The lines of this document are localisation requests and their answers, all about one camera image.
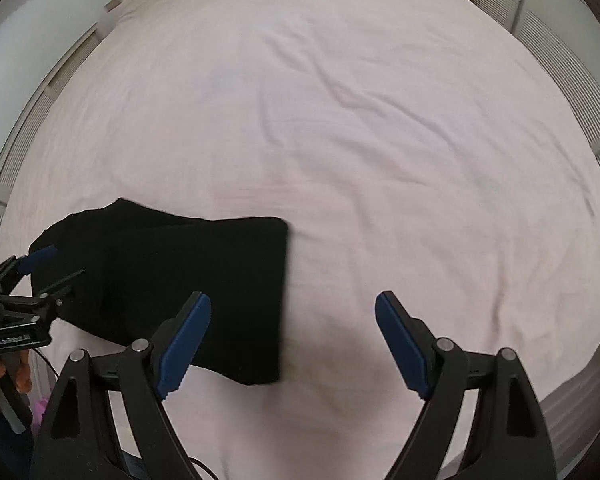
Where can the black pants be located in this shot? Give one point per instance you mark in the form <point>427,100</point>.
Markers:
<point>140,265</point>

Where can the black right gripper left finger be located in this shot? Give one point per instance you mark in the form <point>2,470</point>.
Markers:
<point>78,438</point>

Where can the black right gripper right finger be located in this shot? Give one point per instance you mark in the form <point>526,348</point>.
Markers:
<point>508,437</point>

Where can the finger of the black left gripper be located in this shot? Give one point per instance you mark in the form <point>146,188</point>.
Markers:
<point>13,269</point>
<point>52,296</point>

